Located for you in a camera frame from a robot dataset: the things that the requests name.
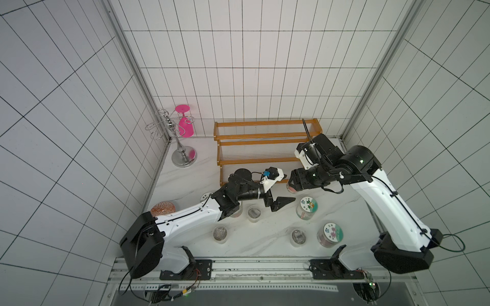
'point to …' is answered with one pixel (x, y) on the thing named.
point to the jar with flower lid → (307, 208)
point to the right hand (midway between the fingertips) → (290, 182)
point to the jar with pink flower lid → (330, 234)
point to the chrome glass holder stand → (173, 125)
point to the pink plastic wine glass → (185, 127)
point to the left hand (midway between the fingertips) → (285, 189)
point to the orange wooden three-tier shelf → (258, 145)
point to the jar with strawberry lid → (237, 213)
